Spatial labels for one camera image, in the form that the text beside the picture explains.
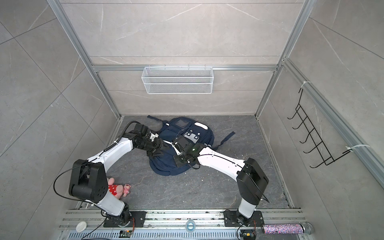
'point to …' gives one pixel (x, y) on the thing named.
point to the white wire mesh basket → (178, 80)
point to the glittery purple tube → (306, 228)
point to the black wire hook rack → (321, 149)
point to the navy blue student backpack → (194, 131)
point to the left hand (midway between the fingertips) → (167, 147)
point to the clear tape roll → (187, 229)
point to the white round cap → (81, 227)
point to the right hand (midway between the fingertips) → (177, 159)
